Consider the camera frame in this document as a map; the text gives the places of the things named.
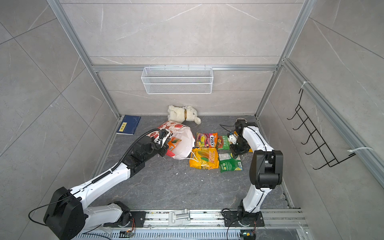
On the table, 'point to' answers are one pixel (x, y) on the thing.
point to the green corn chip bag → (223, 142)
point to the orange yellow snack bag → (204, 158)
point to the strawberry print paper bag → (184, 149)
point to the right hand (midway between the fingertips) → (238, 152)
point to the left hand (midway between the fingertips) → (169, 135)
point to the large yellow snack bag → (250, 149)
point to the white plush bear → (180, 114)
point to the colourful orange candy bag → (206, 140)
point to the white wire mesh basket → (177, 80)
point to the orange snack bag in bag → (173, 142)
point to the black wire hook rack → (322, 150)
